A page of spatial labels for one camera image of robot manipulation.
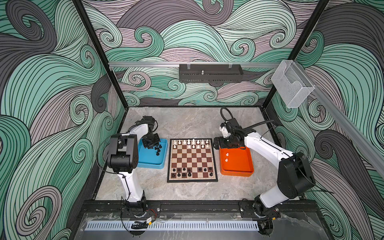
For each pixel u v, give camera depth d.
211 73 0.97
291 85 0.83
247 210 0.73
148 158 0.88
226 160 0.90
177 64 0.93
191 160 0.90
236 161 0.90
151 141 0.86
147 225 0.70
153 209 0.73
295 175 0.44
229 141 0.73
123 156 0.51
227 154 0.92
